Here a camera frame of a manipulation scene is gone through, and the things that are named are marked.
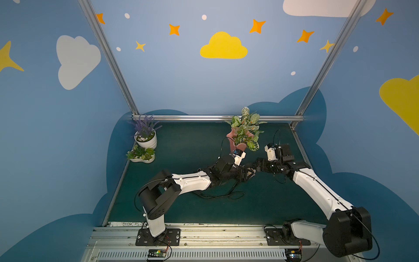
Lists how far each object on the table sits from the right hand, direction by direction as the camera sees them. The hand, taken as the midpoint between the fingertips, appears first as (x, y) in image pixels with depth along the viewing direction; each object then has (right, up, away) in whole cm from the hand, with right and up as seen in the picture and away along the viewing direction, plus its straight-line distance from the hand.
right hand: (262, 163), depth 86 cm
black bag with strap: (-22, -9, -10) cm, 26 cm away
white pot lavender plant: (-67, +20, +11) cm, 71 cm away
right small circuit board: (+10, -39, -15) cm, 43 cm away
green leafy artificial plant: (-8, +19, -1) cm, 21 cm away
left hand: (-7, -2, -5) cm, 9 cm away
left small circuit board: (-52, -38, -15) cm, 66 cm away
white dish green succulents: (-70, +4, +9) cm, 71 cm away
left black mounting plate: (-47, -32, -13) cm, 58 cm away
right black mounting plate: (+2, -32, -13) cm, 35 cm away
